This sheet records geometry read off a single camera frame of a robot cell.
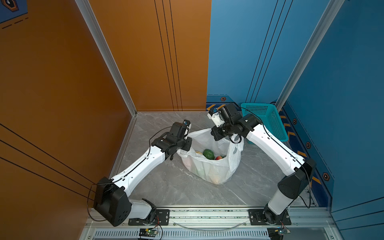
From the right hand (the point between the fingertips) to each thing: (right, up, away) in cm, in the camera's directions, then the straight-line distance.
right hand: (210, 132), depth 77 cm
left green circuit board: (-31, -47, -7) cm, 57 cm away
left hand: (-12, -3, +4) cm, 13 cm away
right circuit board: (+31, -48, -7) cm, 58 cm away
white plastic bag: (0, -14, -2) cm, 14 cm away
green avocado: (0, -14, +13) cm, 19 cm away
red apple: (+6, -16, +13) cm, 22 cm away
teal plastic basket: (+48, +10, +37) cm, 61 cm away
